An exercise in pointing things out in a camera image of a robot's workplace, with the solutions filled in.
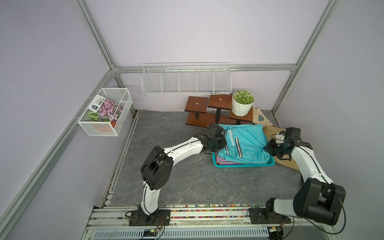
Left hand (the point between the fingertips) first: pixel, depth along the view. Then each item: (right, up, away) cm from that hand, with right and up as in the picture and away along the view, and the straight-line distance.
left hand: (227, 144), depth 86 cm
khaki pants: (+36, +6, +21) cm, 43 cm away
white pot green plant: (+9, +25, +1) cm, 27 cm away
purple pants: (-3, -10, -1) cm, 10 cm away
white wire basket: (-69, +11, -12) cm, 71 cm away
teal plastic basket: (-7, -11, -3) cm, 13 cm away
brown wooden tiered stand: (-5, +22, +11) cm, 25 cm away
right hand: (+22, -1, 0) cm, 22 cm away
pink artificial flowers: (-62, +19, -10) cm, 66 cm away
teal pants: (+11, 0, +2) cm, 11 cm away
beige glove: (+31, +17, +30) cm, 46 cm away
